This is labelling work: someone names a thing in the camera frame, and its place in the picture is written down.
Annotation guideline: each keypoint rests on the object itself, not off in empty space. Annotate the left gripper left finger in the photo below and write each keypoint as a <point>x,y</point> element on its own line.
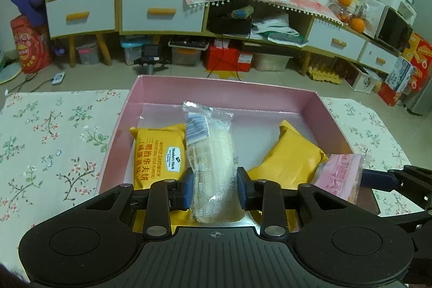
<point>181,192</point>

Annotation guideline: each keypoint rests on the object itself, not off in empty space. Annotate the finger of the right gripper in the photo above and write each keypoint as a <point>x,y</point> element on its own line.
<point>372,179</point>

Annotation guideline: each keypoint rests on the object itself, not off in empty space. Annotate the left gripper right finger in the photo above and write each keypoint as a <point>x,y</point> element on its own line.
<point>249,191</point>

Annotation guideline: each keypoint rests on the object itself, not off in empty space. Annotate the pink cookie bag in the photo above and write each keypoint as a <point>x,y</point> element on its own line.
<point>341,176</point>

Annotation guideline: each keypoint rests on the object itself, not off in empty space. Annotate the clear white cracker pack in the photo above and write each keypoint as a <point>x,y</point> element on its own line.
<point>212,155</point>

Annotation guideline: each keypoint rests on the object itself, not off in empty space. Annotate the yellow waffle snack pack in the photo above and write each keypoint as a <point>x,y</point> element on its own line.
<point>159,154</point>

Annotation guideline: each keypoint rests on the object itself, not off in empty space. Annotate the yellow crinkled snack pack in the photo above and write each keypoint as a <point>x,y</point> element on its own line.
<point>293,160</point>

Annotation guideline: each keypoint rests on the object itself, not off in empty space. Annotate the pink and silver cardboard box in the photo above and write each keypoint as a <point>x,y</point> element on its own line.
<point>248,117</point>

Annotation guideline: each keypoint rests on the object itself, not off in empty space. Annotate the yellow egg tray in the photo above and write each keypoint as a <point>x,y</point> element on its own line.
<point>323,76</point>

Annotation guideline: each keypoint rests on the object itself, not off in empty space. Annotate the floral tablecloth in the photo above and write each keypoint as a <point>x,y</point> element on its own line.
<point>53,146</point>

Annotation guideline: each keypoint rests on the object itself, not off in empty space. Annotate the red box under cabinet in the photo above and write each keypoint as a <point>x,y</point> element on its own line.
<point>227,59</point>

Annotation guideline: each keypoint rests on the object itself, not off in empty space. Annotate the white microwave oven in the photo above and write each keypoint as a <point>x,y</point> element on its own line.
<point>395,25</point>

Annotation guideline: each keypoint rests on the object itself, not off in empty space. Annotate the red patterned bag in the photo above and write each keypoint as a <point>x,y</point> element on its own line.
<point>32,44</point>

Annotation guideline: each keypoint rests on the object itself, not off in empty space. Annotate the wooden cabinet with drawers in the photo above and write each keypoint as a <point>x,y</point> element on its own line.
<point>72,18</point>

